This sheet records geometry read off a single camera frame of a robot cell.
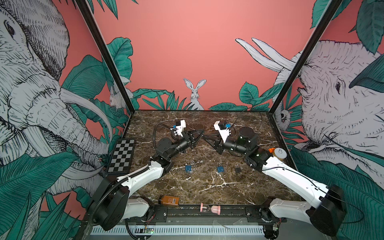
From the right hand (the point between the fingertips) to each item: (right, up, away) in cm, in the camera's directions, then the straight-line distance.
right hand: (204, 137), depth 66 cm
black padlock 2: (+21, -22, +23) cm, 39 cm away
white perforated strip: (+5, -45, +4) cm, 46 cm away
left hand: (0, +3, -2) cm, 3 cm away
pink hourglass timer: (+6, -37, +8) cm, 39 cm away
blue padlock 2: (+11, -22, +23) cm, 33 cm away
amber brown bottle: (-18, -33, +8) cm, 38 cm away
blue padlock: (-9, -21, +23) cm, 33 cm away
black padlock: (-1, +1, +1) cm, 1 cm away
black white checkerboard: (-50, -16, +23) cm, 57 cm away
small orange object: (+45, -11, +29) cm, 55 cm away
